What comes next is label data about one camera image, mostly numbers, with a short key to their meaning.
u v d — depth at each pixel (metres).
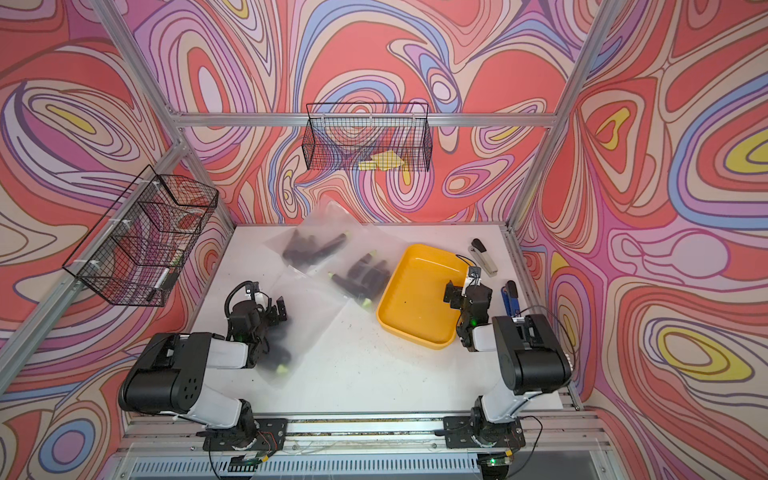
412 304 0.95
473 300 0.72
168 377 0.45
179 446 0.74
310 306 1.00
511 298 0.95
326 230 1.18
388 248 1.12
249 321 0.72
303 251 1.08
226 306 0.69
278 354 0.85
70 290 0.59
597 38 0.72
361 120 0.87
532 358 0.47
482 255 1.06
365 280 1.01
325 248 1.09
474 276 0.80
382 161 0.91
